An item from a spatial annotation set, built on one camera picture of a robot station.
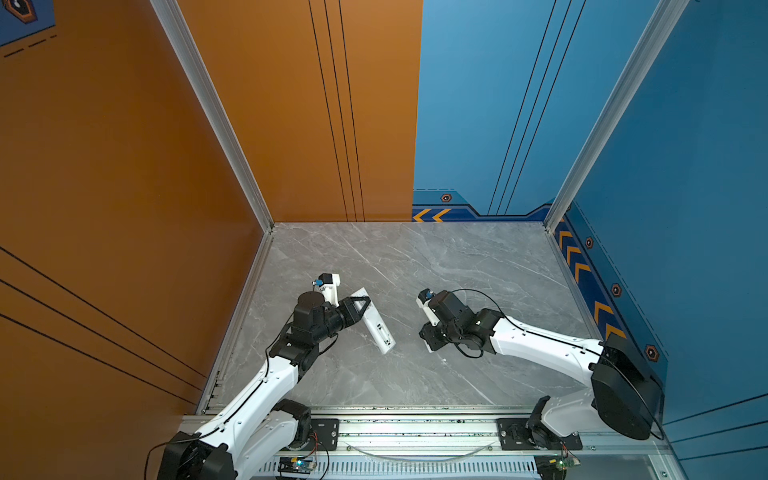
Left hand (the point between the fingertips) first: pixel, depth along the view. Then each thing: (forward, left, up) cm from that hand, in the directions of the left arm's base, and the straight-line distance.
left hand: (369, 298), depth 79 cm
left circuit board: (-35, +16, -19) cm, 43 cm away
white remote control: (-5, -2, -3) cm, 6 cm away
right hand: (-5, -14, -10) cm, 18 cm away
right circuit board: (-34, -45, -18) cm, 60 cm away
